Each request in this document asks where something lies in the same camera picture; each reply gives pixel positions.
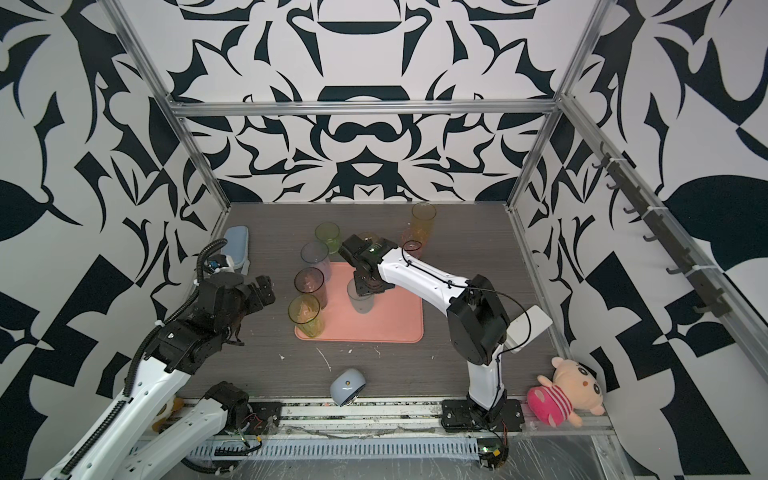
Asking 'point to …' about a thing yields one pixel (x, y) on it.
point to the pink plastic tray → (397, 316)
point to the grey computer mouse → (346, 387)
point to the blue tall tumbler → (316, 254)
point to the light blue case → (237, 238)
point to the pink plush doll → (567, 397)
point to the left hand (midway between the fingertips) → (252, 280)
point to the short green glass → (329, 234)
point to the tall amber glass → (423, 218)
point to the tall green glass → (304, 311)
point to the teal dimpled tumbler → (362, 304)
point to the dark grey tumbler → (310, 280)
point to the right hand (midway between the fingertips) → (371, 285)
